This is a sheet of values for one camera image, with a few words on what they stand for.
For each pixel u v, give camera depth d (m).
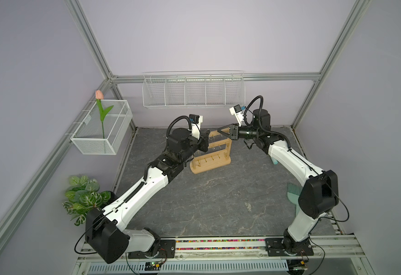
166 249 0.74
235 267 1.58
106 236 0.38
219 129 0.76
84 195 0.61
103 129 0.77
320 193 0.47
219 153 0.97
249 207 0.86
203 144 0.63
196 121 0.59
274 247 0.74
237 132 0.68
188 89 1.02
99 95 0.79
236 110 0.71
